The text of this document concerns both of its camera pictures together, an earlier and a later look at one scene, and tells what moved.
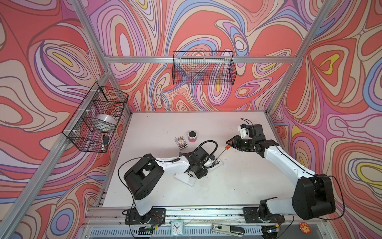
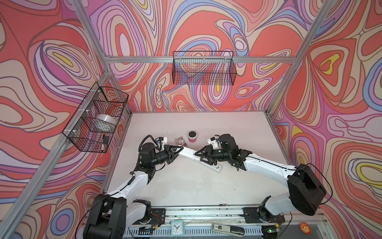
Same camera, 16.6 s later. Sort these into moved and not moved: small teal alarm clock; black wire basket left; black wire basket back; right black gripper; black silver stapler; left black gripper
Moved: left black gripper; right black gripper
Not moved: black wire basket back; black silver stapler; small teal alarm clock; black wire basket left
